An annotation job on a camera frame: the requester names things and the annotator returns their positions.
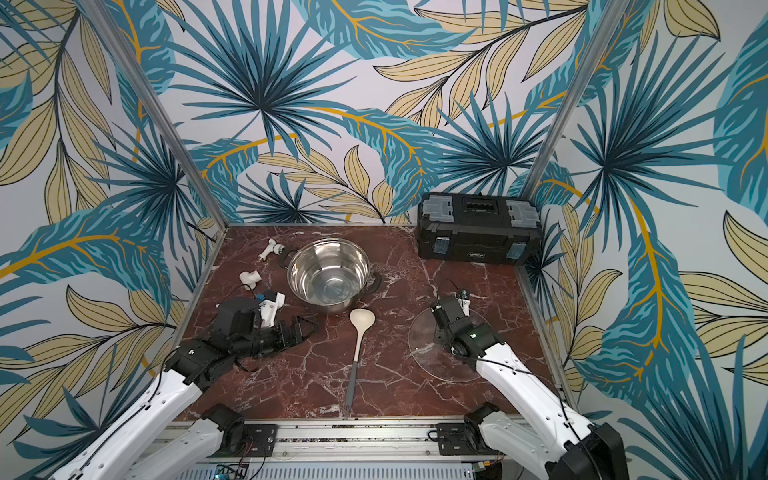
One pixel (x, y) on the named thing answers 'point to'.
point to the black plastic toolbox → (478, 228)
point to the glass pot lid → (434, 359)
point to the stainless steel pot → (329, 274)
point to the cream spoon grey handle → (361, 319)
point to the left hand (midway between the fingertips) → (309, 338)
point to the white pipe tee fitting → (250, 279)
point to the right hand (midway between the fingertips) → (450, 326)
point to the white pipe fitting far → (274, 247)
